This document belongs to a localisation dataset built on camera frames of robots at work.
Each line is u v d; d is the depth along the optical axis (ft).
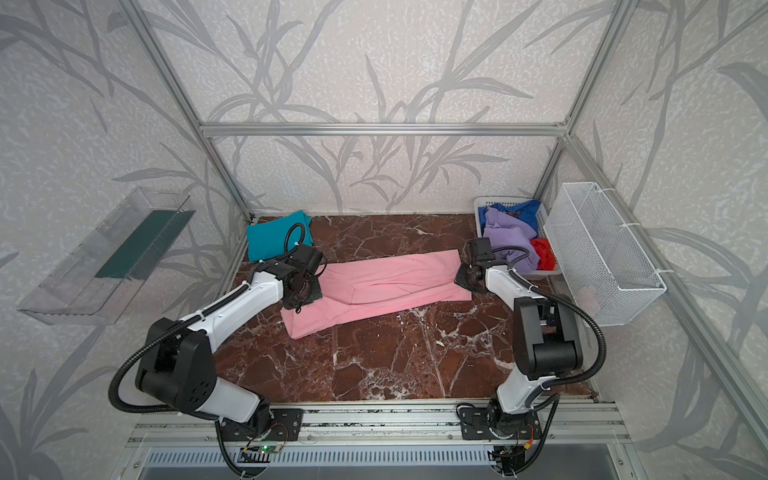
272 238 3.92
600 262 2.05
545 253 3.10
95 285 2.10
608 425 2.47
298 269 2.10
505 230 3.16
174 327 1.44
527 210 3.67
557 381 1.61
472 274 2.31
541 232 3.53
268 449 2.31
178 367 1.40
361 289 3.23
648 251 2.07
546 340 1.53
